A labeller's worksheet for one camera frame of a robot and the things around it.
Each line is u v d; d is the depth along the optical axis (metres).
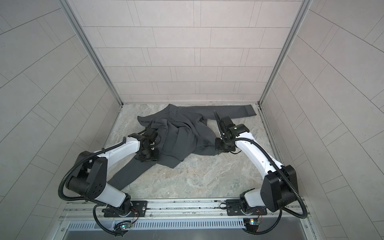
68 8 0.71
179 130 0.93
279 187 0.40
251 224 0.68
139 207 0.71
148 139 0.68
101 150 0.48
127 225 0.64
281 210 0.65
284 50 0.87
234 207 0.71
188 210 0.72
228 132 0.58
